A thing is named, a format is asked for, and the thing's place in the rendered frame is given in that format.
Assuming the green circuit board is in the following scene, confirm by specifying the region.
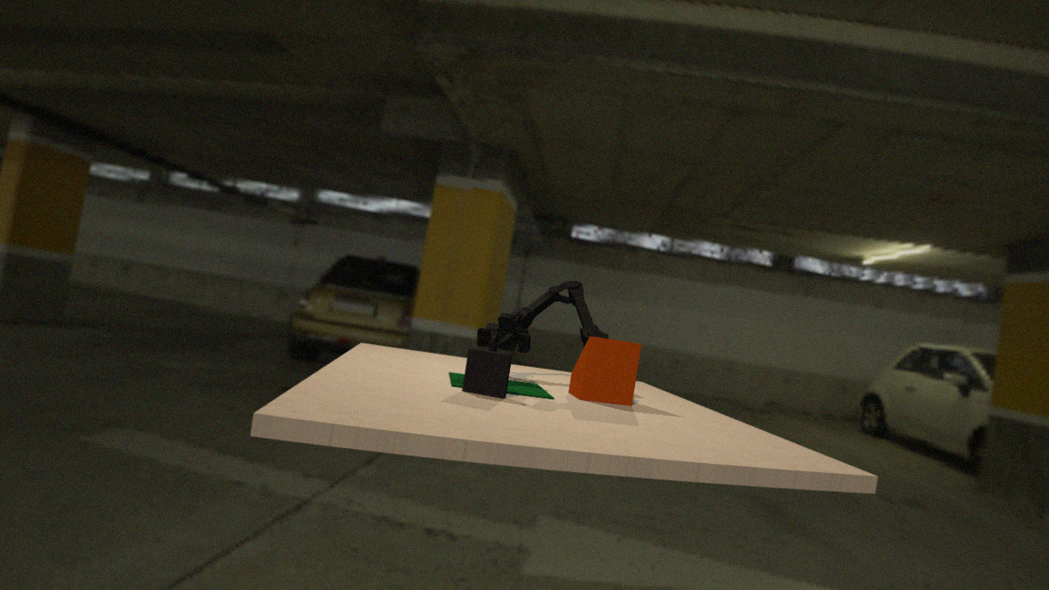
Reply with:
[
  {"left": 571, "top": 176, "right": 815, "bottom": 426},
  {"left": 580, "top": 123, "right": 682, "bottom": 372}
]
[{"left": 448, "top": 373, "right": 555, "bottom": 399}]

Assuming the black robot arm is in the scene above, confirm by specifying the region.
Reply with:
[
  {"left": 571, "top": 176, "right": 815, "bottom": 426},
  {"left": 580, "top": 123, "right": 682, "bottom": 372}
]
[{"left": 485, "top": 281, "right": 609, "bottom": 347}]

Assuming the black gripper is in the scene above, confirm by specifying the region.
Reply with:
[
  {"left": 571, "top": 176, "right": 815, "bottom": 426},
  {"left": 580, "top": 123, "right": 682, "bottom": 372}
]
[{"left": 477, "top": 328, "right": 530, "bottom": 353}]

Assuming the black square cooling fan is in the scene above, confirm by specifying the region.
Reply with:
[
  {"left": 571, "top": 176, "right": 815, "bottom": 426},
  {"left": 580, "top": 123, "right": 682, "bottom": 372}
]
[{"left": 462, "top": 347, "right": 512, "bottom": 398}]

